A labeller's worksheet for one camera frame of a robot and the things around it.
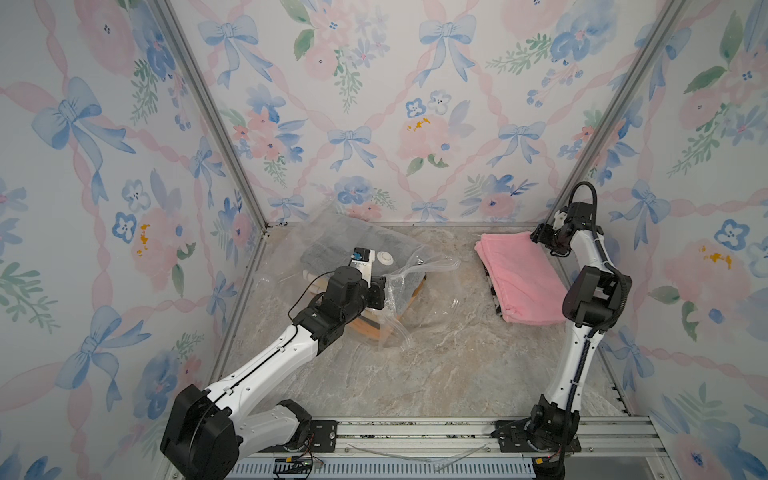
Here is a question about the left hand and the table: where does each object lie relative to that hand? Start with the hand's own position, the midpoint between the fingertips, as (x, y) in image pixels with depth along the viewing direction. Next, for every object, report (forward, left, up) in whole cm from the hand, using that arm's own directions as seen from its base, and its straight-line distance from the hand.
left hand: (388, 278), depth 78 cm
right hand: (+28, -55, -13) cm, 63 cm away
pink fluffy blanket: (+7, -44, -15) cm, 47 cm away
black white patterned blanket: (+9, -34, -19) cm, 40 cm away
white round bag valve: (+10, +1, -5) cm, 11 cm away
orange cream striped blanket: (-8, +1, -8) cm, 12 cm away
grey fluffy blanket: (+16, +18, -5) cm, 25 cm away
